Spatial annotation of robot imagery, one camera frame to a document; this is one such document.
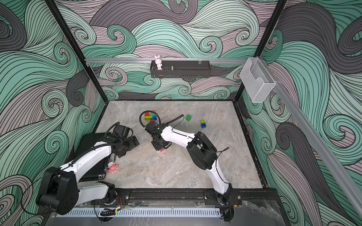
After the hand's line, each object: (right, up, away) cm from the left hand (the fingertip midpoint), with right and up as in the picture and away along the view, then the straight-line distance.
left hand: (133, 144), depth 86 cm
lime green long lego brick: (+5, +16, +20) cm, 26 cm away
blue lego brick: (+10, +16, +20) cm, 28 cm away
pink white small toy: (-11, -12, -5) cm, 17 cm away
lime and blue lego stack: (+47, +11, +17) cm, 51 cm away
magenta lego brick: (+18, -5, +4) cm, 19 cm away
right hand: (+16, -2, +3) cm, 16 cm away
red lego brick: (+3, +19, +23) cm, 30 cm away
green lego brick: (+8, +19, +23) cm, 30 cm away
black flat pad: (-32, +1, +5) cm, 33 cm away
